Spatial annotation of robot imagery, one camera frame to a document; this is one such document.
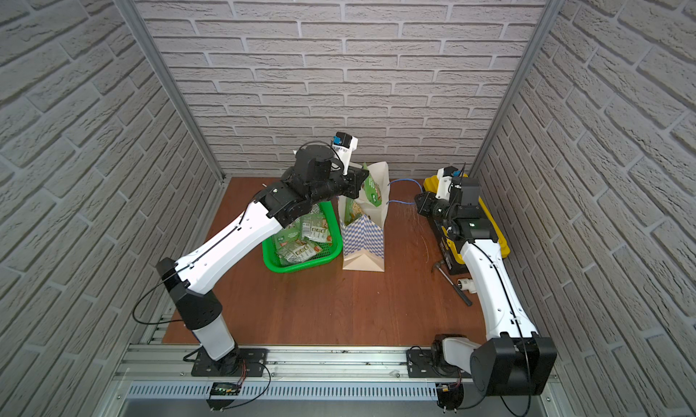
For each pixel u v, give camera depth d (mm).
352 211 994
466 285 852
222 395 724
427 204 667
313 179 515
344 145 569
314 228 974
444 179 682
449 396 699
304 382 720
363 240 832
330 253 952
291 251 920
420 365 727
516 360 375
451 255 822
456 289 874
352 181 587
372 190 707
